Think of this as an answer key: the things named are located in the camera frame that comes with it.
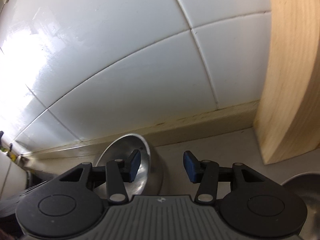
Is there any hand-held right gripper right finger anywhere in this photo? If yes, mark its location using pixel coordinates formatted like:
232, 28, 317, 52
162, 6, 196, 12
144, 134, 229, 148
183, 151, 272, 204

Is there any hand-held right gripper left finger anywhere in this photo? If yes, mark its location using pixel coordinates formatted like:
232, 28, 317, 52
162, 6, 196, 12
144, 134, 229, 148
54, 149, 141, 204

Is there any steel bowl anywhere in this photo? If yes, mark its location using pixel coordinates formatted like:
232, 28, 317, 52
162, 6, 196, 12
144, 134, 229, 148
96, 132, 164, 196
281, 171, 320, 220

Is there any grey counter mat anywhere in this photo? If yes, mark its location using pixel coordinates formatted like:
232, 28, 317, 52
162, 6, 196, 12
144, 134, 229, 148
147, 127, 320, 198

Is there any aluminium steamer pot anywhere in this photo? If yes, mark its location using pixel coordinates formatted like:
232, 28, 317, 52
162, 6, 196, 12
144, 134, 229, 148
0, 152, 32, 198

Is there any black gas stove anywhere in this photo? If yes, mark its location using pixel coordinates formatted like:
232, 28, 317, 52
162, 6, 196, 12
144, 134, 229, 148
0, 182, 43, 217

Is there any wooden knife block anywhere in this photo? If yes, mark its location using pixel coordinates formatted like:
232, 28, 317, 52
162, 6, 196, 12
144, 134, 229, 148
254, 0, 320, 165

